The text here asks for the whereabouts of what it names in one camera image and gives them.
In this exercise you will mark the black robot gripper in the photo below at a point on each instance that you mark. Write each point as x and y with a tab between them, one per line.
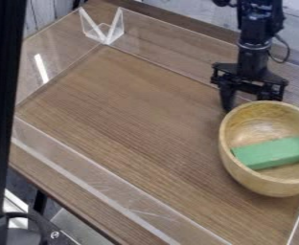
267	85

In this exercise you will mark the green rectangular block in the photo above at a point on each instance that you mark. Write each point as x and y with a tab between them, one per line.
275	153

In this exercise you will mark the clear acrylic front wall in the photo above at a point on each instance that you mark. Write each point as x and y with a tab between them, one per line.
106	201

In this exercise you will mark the light wooden bowl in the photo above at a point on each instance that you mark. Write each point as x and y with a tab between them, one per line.
255	123

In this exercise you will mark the clear acrylic corner bracket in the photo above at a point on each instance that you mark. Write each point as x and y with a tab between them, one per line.
105	33

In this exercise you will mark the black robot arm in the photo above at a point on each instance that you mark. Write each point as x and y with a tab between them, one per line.
261	20

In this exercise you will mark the black metal bracket with screw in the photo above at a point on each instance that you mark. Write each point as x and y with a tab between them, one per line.
54	234

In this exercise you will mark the black table leg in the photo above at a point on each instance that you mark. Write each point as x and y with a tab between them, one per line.
41	202

